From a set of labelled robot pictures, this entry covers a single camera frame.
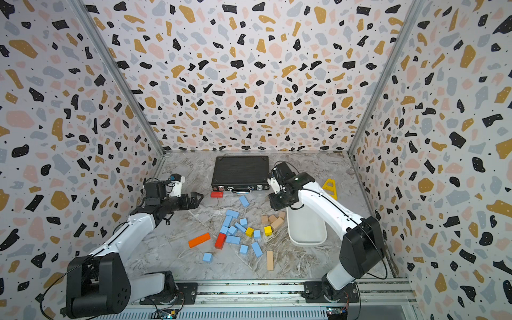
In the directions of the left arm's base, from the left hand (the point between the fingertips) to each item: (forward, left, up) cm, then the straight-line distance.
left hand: (195, 195), depth 87 cm
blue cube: (-20, -21, -12) cm, 31 cm away
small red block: (+8, -6, -12) cm, 16 cm away
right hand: (-5, -35, +1) cm, 35 cm away
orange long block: (-15, -2, -12) cm, 19 cm away
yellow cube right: (-12, -32, -11) cm, 35 cm away
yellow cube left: (-12, -23, -11) cm, 29 cm away
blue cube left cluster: (-11, -12, -10) cm, 19 cm away
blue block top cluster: (-2, -15, -12) cm, 20 cm away
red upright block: (-16, -11, -11) cm, 22 cm away
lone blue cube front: (-23, -7, -10) cm, 26 cm away
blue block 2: (-6, -13, -12) cm, 19 cm away
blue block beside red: (-15, -16, -12) cm, 25 cm away
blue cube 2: (-13, -27, -11) cm, 32 cm away
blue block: (+4, -20, -13) cm, 24 cm away
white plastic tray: (-10, -48, -13) cm, 51 cm away
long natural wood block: (-24, -32, -12) cm, 42 cm away
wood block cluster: (-8, -35, -10) cm, 37 cm away
